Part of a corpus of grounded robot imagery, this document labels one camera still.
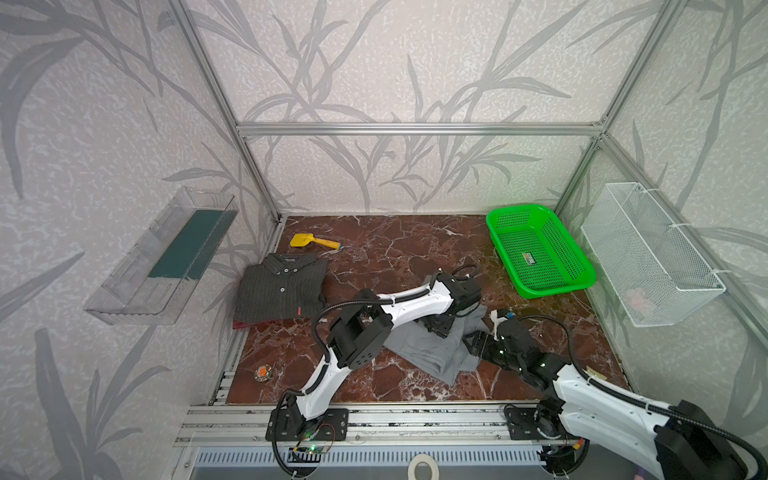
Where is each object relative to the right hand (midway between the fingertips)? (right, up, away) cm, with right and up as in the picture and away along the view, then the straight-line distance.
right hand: (468, 333), depth 86 cm
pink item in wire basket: (+39, +13, -12) cm, 43 cm away
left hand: (-10, +3, +3) cm, 10 cm away
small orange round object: (-58, -10, -4) cm, 59 cm away
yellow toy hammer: (-58, +28, +25) cm, 69 cm away
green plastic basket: (+31, +23, +23) cm, 45 cm away
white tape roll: (-15, -24, -17) cm, 33 cm away
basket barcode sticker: (+27, +21, +21) cm, 40 cm away
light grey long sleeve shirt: (-9, -4, -6) cm, 12 cm away
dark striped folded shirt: (-57, +13, +7) cm, 59 cm away
